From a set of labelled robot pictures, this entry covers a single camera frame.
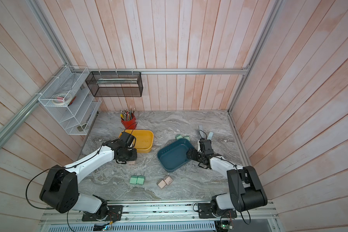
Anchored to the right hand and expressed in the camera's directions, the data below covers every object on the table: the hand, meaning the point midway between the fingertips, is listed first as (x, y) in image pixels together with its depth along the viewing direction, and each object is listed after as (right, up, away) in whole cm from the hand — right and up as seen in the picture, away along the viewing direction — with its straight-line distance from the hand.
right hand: (192, 153), depth 94 cm
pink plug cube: (-37, -3, -12) cm, 39 cm away
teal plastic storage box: (-12, -2, +1) cm, 12 cm away
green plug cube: (-37, -13, -10) cm, 40 cm away
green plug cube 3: (-9, +10, +7) cm, 15 cm away
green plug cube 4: (-2, +10, +7) cm, 12 cm away
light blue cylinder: (+13, +11, +6) cm, 18 cm away
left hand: (-37, -2, -7) cm, 38 cm away
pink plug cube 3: (-16, -13, -12) cm, 24 cm away
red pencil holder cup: (-45, +19, +13) cm, 51 cm away
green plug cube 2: (-32, -13, -11) cm, 37 cm away
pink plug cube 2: (-20, -15, -12) cm, 28 cm away
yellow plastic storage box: (-33, +8, +7) cm, 35 cm away
